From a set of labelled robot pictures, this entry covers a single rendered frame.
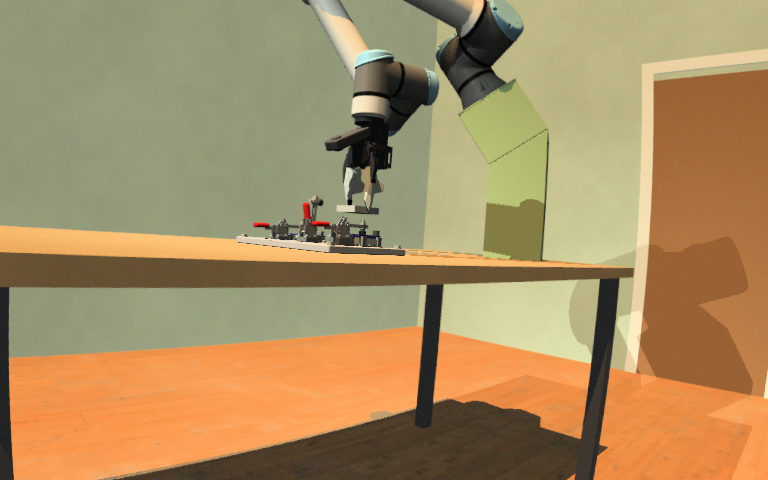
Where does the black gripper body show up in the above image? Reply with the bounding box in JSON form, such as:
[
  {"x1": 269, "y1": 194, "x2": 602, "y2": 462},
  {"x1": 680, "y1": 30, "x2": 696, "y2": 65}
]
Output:
[{"x1": 347, "y1": 116, "x2": 393, "y2": 170}]

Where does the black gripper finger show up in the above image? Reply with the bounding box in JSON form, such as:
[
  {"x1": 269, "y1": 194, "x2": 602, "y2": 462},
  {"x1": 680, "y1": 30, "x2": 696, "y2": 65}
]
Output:
[
  {"x1": 363, "y1": 152, "x2": 384, "y2": 211},
  {"x1": 343, "y1": 154, "x2": 365, "y2": 205}
]

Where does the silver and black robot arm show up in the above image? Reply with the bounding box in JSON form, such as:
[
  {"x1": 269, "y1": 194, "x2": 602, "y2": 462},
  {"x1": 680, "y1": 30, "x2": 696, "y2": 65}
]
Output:
[{"x1": 302, "y1": 0, "x2": 524, "y2": 151}]

